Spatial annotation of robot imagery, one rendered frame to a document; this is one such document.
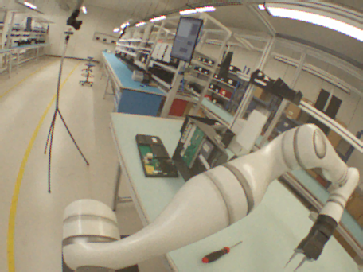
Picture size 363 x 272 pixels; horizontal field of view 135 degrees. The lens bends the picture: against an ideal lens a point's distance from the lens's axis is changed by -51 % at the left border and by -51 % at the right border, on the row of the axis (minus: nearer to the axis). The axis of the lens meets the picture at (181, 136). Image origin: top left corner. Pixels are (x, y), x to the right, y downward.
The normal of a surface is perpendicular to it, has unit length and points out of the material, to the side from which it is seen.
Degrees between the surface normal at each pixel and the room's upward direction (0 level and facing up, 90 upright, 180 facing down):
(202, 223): 57
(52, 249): 0
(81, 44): 90
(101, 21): 90
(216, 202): 42
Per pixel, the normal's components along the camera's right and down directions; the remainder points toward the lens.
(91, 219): 0.43, -0.83
